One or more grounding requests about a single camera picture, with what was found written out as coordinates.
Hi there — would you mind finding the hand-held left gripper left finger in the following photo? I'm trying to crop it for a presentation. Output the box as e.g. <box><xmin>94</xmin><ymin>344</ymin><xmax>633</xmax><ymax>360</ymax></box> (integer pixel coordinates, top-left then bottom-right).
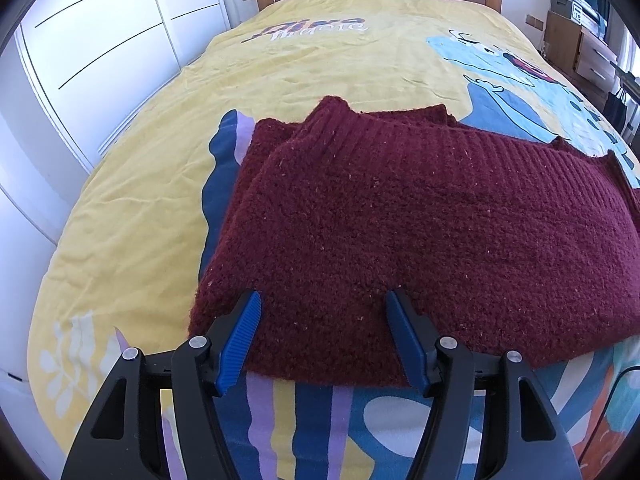
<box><xmin>60</xmin><ymin>289</ymin><xmax>263</xmax><ymax>480</ymax></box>

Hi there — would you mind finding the maroon knitted sweater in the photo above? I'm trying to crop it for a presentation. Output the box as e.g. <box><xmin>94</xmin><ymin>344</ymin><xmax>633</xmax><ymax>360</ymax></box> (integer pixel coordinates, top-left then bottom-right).
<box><xmin>187</xmin><ymin>95</ymin><xmax>640</xmax><ymax>388</ymax></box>

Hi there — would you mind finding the white printer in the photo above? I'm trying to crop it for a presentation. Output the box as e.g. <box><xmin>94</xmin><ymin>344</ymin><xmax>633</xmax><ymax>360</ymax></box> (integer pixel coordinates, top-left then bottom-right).
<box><xmin>549</xmin><ymin>0</ymin><xmax>608</xmax><ymax>36</ymax></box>

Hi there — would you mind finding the yellow dinosaur printed blanket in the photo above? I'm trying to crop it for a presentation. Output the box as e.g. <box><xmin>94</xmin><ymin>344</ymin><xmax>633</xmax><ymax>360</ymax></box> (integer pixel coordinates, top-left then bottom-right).
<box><xmin>27</xmin><ymin>0</ymin><xmax>640</xmax><ymax>480</ymax></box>

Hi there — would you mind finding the wooden dresser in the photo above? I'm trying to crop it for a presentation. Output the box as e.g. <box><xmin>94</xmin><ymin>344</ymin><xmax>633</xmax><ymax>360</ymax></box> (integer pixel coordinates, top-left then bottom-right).
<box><xmin>544</xmin><ymin>10</ymin><xmax>626</xmax><ymax>81</ymax></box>

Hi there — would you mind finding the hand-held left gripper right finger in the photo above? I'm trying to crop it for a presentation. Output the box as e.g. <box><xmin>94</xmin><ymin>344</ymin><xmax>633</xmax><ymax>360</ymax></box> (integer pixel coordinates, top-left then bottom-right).
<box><xmin>384</xmin><ymin>286</ymin><xmax>584</xmax><ymax>480</ymax></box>

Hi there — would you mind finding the black bag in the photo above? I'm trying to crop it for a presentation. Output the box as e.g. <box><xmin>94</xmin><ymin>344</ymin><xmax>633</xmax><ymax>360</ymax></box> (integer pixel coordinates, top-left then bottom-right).
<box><xmin>602</xmin><ymin>87</ymin><xmax>632</xmax><ymax>136</ymax></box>

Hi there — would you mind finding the thin black cable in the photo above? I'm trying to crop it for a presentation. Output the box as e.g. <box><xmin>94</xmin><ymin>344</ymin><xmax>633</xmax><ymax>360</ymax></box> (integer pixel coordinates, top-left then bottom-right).
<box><xmin>582</xmin><ymin>362</ymin><xmax>640</xmax><ymax>461</ymax></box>

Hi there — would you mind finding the white wardrobe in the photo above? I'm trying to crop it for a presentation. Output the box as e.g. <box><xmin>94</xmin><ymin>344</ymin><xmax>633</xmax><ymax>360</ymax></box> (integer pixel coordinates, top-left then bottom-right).
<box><xmin>0</xmin><ymin>0</ymin><xmax>232</xmax><ymax>411</ymax></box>

